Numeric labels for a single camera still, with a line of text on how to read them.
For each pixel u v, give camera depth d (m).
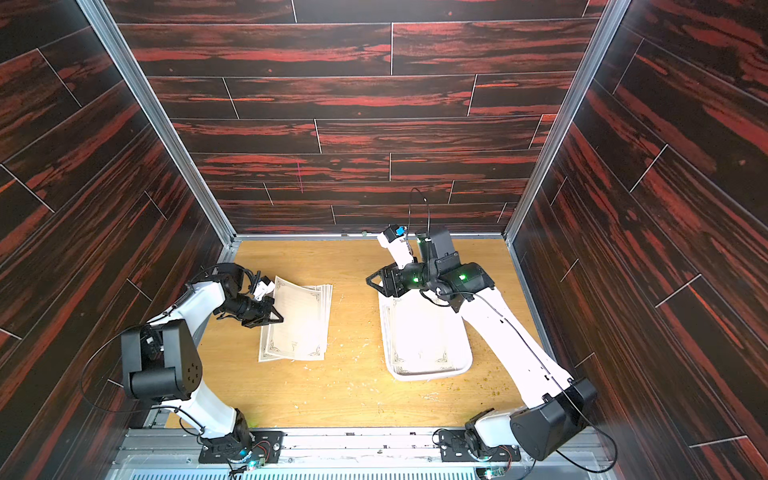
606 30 0.69
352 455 0.72
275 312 0.86
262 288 0.85
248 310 0.77
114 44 0.70
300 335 0.91
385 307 0.98
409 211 1.15
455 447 0.73
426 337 0.86
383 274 0.66
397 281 0.60
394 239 0.61
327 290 1.04
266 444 0.73
